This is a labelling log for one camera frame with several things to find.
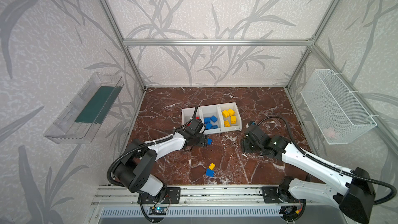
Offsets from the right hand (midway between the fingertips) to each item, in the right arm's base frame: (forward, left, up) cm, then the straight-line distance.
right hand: (244, 139), depth 81 cm
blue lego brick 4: (+3, +19, -10) cm, 21 cm away
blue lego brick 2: (+19, +16, -10) cm, 27 cm away
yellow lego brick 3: (+14, +8, -8) cm, 18 cm away
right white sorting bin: (+21, +5, -10) cm, 23 cm away
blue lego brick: (+16, +20, -6) cm, 27 cm away
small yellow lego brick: (-11, +17, -10) cm, 23 cm away
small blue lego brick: (+13, +15, -9) cm, 22 cm away
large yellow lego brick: (+21, +8, -8) cm, 24 cm away
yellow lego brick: (+23, +4, -8) cm, 25 cm away
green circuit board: (-30, +43, -11) cm, 54 cm away
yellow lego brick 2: (+18, +3, -8) cm, 20 cm away
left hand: (+5, +21, -7) cm, 23 cm away
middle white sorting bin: (+25, +19, -10) cm, 33 cm away
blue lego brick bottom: (-14, +18, -10) cm, 25 cm away
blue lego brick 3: (+13, +19, -9) cm, 25 cm away
